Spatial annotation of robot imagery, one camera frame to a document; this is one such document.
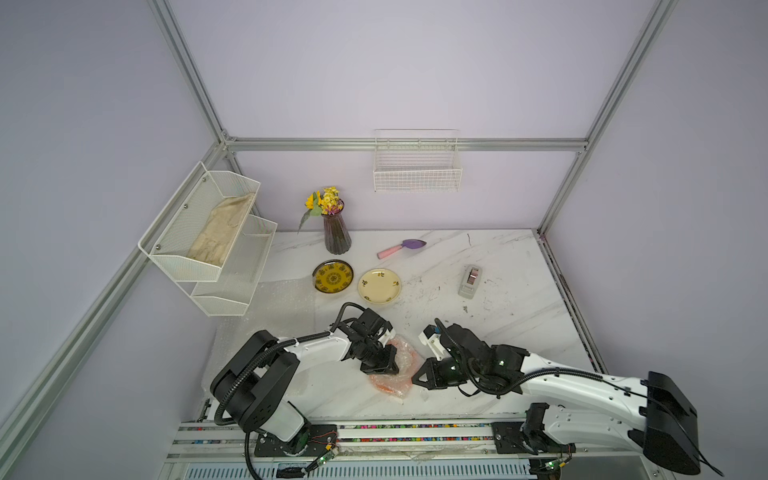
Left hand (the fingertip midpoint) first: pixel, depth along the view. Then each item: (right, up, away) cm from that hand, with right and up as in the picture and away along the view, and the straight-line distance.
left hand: (396, 374), depth 83 cm
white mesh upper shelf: (-54, +38, -7) cm, 66 cm away
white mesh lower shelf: (-44, +23, -5) cm, 50 cm away
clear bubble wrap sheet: (+2, -3, -5) cm, 6 cm away
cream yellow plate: (-6, +23, +22) cm, 32 cm away
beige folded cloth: (-48, +38, -6) cm, 61 cm away
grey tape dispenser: (+25, +25, +18) cm, 40 cm away
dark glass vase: (-22, +41, +25) cm, 53 cm away
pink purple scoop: (+5, +39, +32) cm, 51 cm away
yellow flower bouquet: (-23, +51, +13) cm, 57 cm away
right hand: (+3, +1, -12) cm, 13 cm away
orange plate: (+3, +4, 0) cm, 5 cm away
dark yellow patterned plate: (-23, +26, +24) cm, 43 cm away
